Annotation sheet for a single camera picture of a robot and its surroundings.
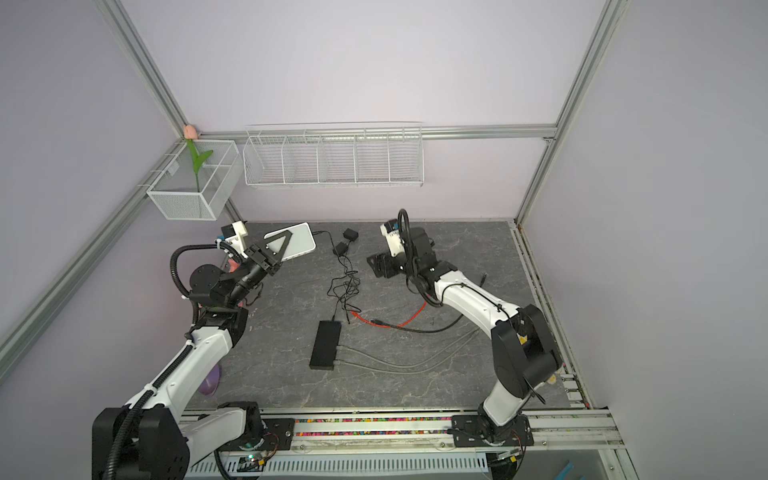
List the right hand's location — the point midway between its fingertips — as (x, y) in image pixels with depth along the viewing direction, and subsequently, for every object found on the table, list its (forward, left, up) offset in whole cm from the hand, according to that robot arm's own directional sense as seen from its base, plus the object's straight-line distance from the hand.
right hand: (378, 255), depth 85 cm
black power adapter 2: (+25, +13, -18) cm, 33 cm away
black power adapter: (+18, +16, -18) cm, 30 cm away
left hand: (-8, +18, +16) cm, 25 cm away
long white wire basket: (+33, +14, +12) cm, 38 cm away
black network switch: (-20, +16, -18) cm, 31 cm away
